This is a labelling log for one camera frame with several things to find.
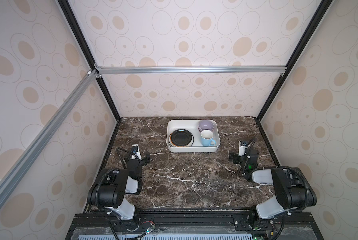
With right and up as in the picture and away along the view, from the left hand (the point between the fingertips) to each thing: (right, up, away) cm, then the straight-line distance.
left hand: (142, 146), depth 89 cm
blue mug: (+41, +6, +12) cm, 43 cm away
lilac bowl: (+41, +14, +18) cm, 47 cm away
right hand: (+60, -2, +6) cm, 60 cm away
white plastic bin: (+32, +13, +23) cm, 42 cm away
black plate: (+23, +5, +14) cm, 28 cm away
